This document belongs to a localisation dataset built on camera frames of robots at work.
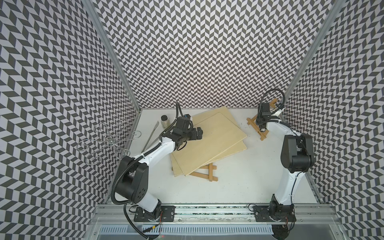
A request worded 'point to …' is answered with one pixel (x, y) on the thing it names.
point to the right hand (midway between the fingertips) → (274, 119)
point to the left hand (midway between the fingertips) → (196, 133)
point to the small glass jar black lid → (165, 122)
